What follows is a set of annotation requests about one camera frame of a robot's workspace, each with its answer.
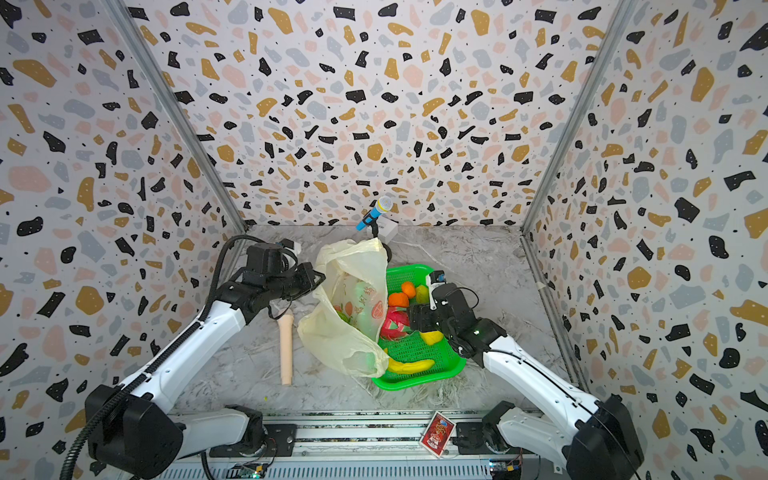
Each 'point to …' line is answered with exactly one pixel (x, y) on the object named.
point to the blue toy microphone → (384, 205)
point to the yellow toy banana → (409, 367)
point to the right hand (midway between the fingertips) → (415, 303)
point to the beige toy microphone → (286, 324)
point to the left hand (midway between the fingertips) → (326, 270)
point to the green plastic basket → (415, 357)
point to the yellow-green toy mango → (422, 294)
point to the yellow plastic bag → (355, 284)
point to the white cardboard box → (387, 229)
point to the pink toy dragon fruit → (397, 323)
